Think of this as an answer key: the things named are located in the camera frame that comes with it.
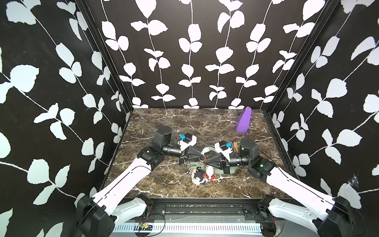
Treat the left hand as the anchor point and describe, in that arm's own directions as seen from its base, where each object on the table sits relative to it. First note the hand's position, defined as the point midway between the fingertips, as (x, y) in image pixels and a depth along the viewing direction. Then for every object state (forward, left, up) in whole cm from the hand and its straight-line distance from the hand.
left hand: (201, 153), depth 64 cm
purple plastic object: (+34, -33, -19) cm, 51 cm away
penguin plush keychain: (-6, +2, -14) cm, 16 cm away
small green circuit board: (-23, +29, -29) cm, 47 cm away
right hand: (-3, -3, -3) cm, 5 cm away
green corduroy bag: (0, +3, -12) cm, 12 cm away
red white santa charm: (-7, -4, -8) cm, 11 cm away
